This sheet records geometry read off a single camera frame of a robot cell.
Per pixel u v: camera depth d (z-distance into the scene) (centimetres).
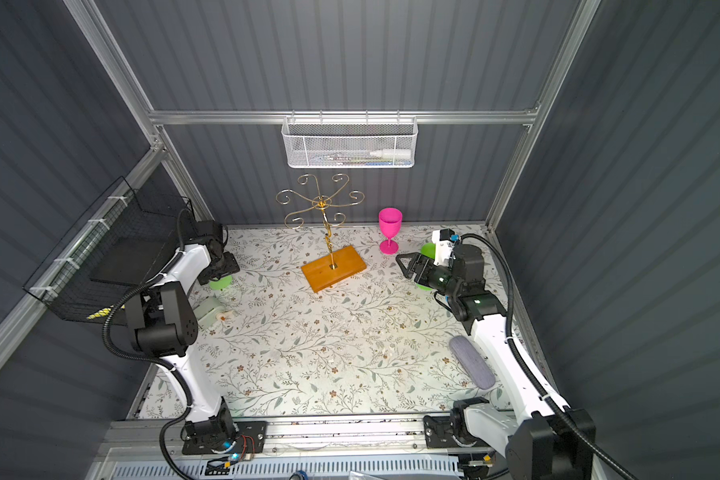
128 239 78
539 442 38
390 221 102
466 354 84
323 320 94
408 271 68
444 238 68
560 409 40
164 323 53
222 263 82
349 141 124
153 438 77
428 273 67
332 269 105
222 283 102
